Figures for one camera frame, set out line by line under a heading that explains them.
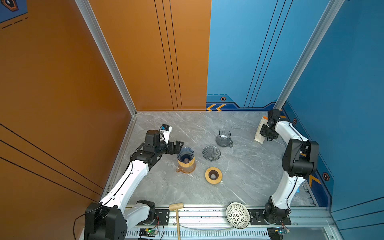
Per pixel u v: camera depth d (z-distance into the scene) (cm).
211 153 92
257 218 72
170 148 71
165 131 71
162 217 74
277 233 70
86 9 70
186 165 82
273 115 78
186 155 84
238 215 74
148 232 71
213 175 87
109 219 38
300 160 52
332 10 71
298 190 81
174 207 76
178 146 72
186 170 89
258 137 102
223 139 97
